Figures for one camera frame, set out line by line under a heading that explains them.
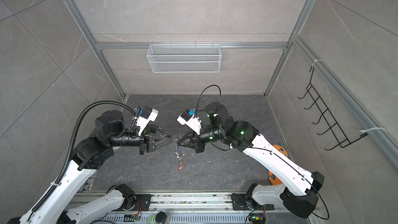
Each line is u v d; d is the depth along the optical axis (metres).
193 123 0.51
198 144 0.49
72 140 0.40
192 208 0.73
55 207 0.37
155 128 0.53
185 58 1.01
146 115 0.46
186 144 0.55
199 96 1.21
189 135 0.51
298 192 0.38
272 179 0.80
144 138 0.47
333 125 0.63
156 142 0.49
